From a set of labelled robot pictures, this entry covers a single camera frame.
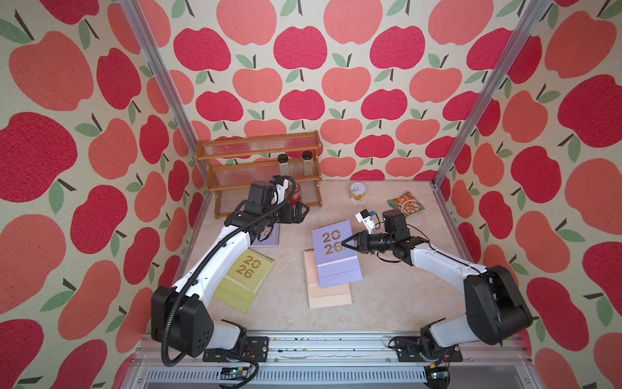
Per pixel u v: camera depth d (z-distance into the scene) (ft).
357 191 3.65
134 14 2.30
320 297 2.70
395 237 2.28
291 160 3.51
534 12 2.28
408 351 2.41
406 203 3.55
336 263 2.67
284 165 3.14
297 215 2.36
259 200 1.98
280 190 2.35
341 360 2.40
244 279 2.90
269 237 2.31
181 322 1.32
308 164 3.23
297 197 3.50
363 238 2.50
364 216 2.63
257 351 2.42
